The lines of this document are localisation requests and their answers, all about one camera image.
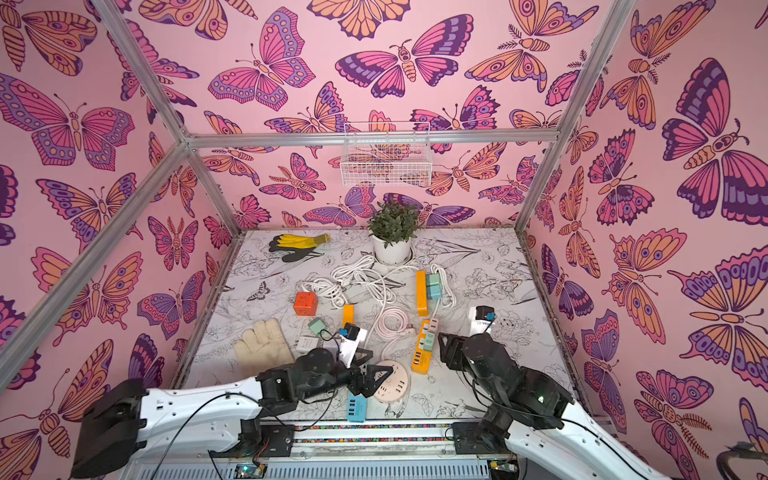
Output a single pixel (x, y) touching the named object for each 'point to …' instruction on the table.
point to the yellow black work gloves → (300, 245)
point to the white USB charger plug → (306, 344)
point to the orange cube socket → (306, 303)
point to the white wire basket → (386, 154)
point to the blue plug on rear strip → (435, 292)
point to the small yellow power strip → (422, 359)
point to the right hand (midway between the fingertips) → (443, 341)
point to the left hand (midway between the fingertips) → (385, 363)
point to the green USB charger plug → (317, 325)
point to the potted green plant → (392, 228)
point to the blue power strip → (357, 408)
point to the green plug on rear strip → (433, 279)
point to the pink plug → (434, 325)
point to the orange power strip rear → (421, 293)
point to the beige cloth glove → (263, 348)
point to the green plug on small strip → (429, 341)
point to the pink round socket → (393, 386)
